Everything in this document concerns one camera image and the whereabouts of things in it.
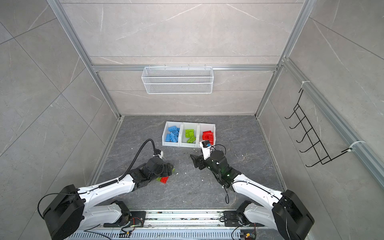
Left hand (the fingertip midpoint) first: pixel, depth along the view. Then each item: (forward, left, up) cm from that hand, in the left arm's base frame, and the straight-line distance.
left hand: (169, 163), depth 85 cm
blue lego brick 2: (+23, +3, -5) cm, 24 cm away
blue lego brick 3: (+21, -2, -3) cm, 21 cm away
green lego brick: (+27, -12, -5) cm, 30 cm away
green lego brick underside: (+25, -11, -6) cm, 28 cm away
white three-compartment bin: (+25, -19, +1) cm, 32 cm away
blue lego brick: (+29, 0, -4) cm, 29 cm away
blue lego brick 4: (+26, -3, -3) cm, 26 cm away
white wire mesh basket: (+51, -5, +23) cm, 56 cm away
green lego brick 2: (+22, -13, -6) cm, 26 cm away
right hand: (+2, -16, +9) cm, 18 cm away
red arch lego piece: (+21, -25, -2) cm, 33 cm away
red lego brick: (-8, +3, -5) cm, 9 cm away
